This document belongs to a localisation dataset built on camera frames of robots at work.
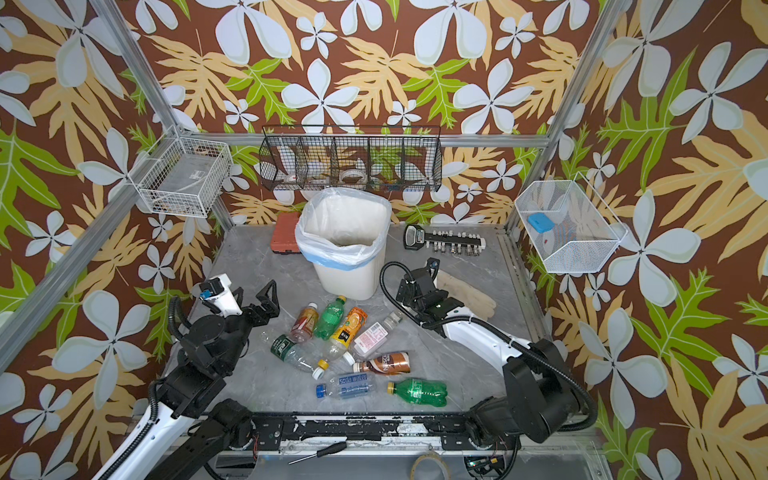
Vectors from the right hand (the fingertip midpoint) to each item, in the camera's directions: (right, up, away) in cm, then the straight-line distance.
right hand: (413, 287), depth 89 cm
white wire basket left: (-67, +33, -3) cm, 75 cm away
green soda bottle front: (0, -25, -14) cm, 29 cm away
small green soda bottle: (-25, -9, 0) cm, 27 cm away
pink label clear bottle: (-12, -14, -3) cm, 18 cm away
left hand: (-39, +3, -20) cm, 44 cm away
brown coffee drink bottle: (-7, -20, -9) cm, 23 cm away
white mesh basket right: (+44, +17, -7) cm, 48 cm away
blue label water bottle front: (-18, -25, -12) cm, 33 cm away
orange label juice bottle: (-17, -9, 0) cm, 20 cm away
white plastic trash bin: (-15, +1, +2) cm, 15 cm away
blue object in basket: (+37, +20, -3) cm, 42 cm away
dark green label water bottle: (-35, -19, -3) cm, 40 cm away
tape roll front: (+2, -40, -16) cm, 43 cm away
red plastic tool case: (-50, +17, +31) cm, 61 cm away
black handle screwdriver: (-22, -38, -17) cm, 47 cm away
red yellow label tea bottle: (-32, -11, -2) cm, 34 cm away
